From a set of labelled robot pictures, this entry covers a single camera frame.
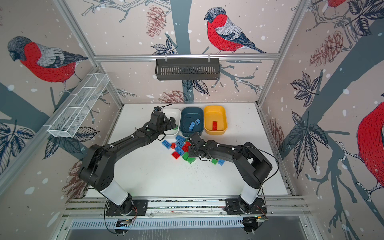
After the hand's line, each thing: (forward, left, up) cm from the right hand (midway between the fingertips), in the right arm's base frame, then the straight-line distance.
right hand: (192, 152), depth 92 cm
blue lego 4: (+5, +17, +1) cm, 18 cm away
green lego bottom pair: (-5, +1, 0) cm, 5 cm away
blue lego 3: (-5, -18, -1) cm, 19 cm away
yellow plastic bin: (+37, -16, -4) cm, 41 cm away
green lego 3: (+7, +10, +15) cm, 19 cm away
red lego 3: (+4, +5, 0) cm, 6 cm away
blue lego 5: (+1, +8, 0) cm, 8 cm away
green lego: (-5, -14, 0) cm, 15 cm away
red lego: (+22, -15, 0) cm, 27 cm away
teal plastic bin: (+30, +5, +1) cm, 31 cm away
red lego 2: (-2, +10, +1) cm, 10 cm away
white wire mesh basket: (-3, +58, +32) cm, 67 cm away
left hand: (+14, +14, +15) cm, 25 cm away
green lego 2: (-2, +4, +1) cm, 5 cm away
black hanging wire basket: (+53, +5, +27) cm, 60 cm away
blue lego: (+24, -2, +1) cm, 25 cm away
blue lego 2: (+20, +1, +2) cm, 20 cm away
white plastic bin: (+28, +13, +6) cm, 31 cm away
